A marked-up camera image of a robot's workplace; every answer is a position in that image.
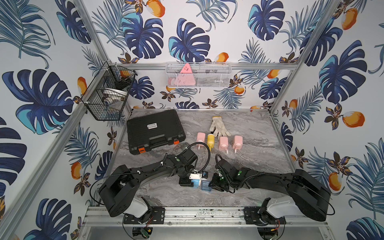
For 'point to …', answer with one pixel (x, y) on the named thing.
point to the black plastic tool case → (153, 130)
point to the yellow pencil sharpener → (210, 141)
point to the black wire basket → (110, 92)
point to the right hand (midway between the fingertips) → (208, 186)
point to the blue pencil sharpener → (196, 183)
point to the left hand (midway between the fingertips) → (192, 176)
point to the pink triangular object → (185, 77)
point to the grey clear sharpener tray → (184, 145)
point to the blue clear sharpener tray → (205, 185)
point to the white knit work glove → (218, 126)
